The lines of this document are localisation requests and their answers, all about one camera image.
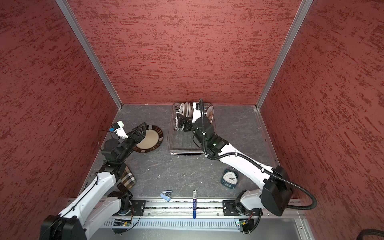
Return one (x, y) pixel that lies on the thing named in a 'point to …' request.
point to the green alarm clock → (230, 178)
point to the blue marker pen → (194, 204)
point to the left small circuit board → (120, 225)
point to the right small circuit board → (248, 225)
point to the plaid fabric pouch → (128, 178)
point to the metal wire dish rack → (182, 143)
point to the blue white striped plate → (180, 109)
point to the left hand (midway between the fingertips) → (144, 128)
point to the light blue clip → (166, 198)
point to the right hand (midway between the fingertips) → (184, 116)
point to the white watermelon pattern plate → (187, 109)
